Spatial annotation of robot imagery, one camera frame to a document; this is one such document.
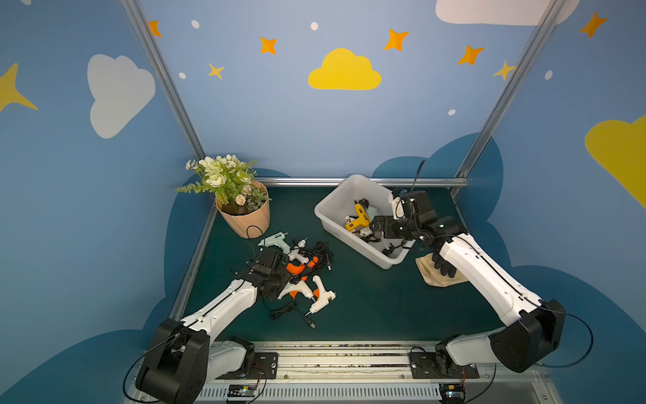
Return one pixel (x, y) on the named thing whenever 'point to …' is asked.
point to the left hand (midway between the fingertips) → (288, 275)
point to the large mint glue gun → (372, 212)
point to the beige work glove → (434, 277)
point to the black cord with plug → (292, 306)
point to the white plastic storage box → (332, 211)
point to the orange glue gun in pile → (301, 268)
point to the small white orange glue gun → (322, 295)
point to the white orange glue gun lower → (293, 289)
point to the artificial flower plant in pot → (242, 203)
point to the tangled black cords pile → (321, 252)
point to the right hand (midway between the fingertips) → (385, 222)
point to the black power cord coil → (389, 250)
